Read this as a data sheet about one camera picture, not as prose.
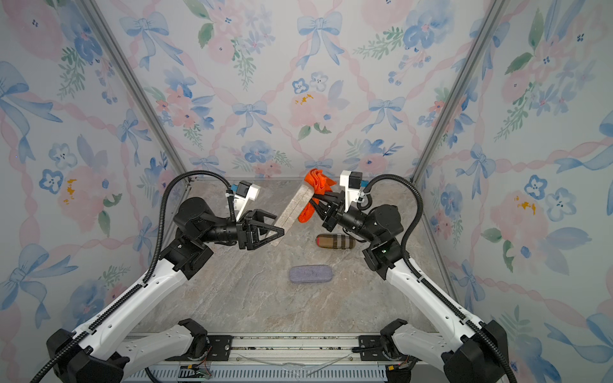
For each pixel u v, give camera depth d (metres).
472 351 0.38
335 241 0.95
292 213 0.52
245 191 0.52
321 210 0.59
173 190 0.83
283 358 0.73
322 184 0.56
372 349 0.74
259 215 0.58
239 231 0.51
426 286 0.46
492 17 0.69
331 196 0.57
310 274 0.86
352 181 0.52
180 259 0.50
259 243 0.52
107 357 0.41
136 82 0.85
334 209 0.55
